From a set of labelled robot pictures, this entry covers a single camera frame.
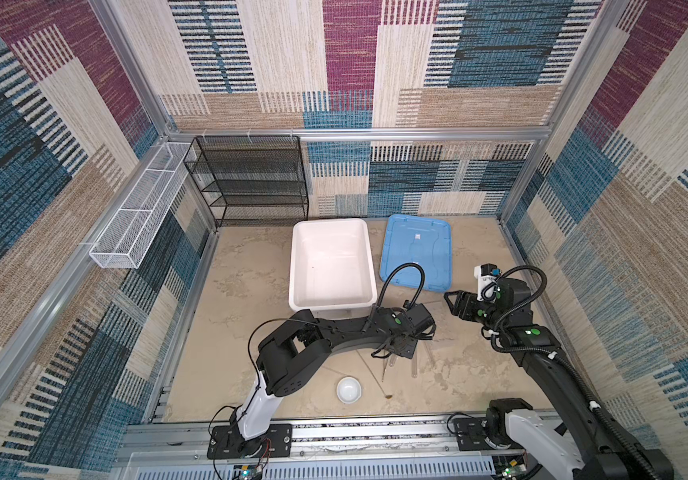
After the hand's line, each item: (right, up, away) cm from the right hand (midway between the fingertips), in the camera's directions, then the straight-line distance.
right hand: (454, 300), depth 82 cm
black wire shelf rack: (-63, +39, +27) cm, 79 cm away
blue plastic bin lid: (-3, +18, +33) cm, 37 cm away
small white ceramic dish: (-28, -23, -2) cm, 37 cm away
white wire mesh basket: (-95, +17, +9) cm, 97 cm away
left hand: (-12, -13, +5) cm, 19 cm away
